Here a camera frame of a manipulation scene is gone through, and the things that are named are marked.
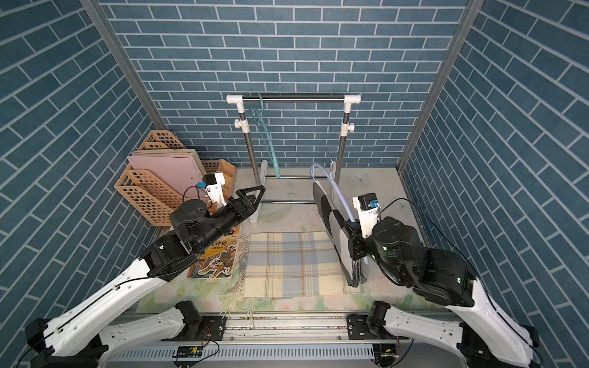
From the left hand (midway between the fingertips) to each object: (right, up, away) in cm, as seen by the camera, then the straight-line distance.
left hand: (269, 194), depth 60 cm
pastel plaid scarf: (+5, -28, +27) cm, 39 cm away
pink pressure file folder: (-40, +7, +28) cm, 49 cm away
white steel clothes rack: (+4, +26, +50) cm, 56 cm away
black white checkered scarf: (+18, -8, +5) cm, 20 cm away
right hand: (+21, -8, -2) cm, 22 cm away
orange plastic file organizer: (-46, -4, +25) cm, 53 cm away
